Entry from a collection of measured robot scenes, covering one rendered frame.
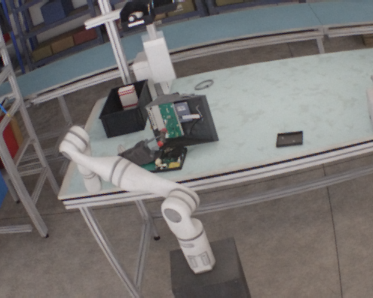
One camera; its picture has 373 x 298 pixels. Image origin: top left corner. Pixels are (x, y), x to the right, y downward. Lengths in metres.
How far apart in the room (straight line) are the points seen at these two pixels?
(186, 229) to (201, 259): 0.15
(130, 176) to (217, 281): 0.46
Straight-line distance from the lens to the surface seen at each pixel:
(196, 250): 1.68
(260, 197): 3.12
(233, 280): 1.71
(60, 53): 6.16
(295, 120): 2.14
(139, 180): 1.63
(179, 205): 1.56
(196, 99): 2.06
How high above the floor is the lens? 2.08
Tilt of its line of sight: 30 degrees down
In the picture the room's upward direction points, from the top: 18 degrees counter-clockwise
